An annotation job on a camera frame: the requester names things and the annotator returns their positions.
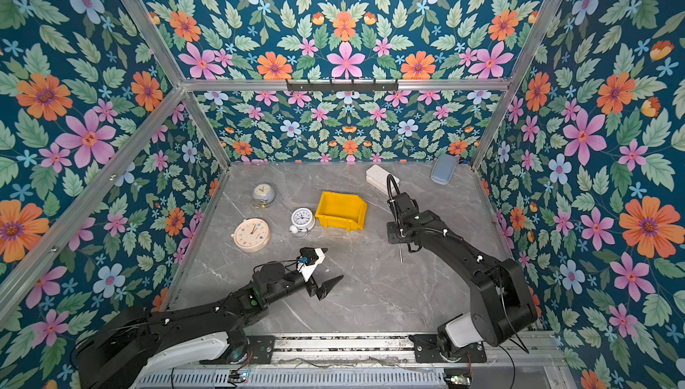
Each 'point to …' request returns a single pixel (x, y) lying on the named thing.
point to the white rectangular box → (376, 177)
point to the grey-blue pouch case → (443, 169)
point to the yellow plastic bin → (343, 211)
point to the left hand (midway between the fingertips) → (335, 259)
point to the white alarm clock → (302, 219)
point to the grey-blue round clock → (264, 194)
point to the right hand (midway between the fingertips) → (397, 231)
